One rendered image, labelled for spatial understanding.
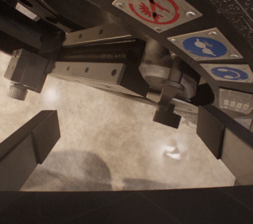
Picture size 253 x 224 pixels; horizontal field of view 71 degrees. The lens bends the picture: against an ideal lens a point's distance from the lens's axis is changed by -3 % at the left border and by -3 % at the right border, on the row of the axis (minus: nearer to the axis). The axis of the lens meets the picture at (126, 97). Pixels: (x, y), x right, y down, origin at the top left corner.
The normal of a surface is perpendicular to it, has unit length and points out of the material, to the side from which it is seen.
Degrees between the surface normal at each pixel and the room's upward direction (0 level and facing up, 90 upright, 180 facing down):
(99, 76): 38
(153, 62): 29
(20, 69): 52
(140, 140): 0
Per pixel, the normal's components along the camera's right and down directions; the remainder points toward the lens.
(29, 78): 0.66, 0.16
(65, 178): -0.12, -0.13
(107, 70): -0.68, -0.29
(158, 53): 0.14, 0.87
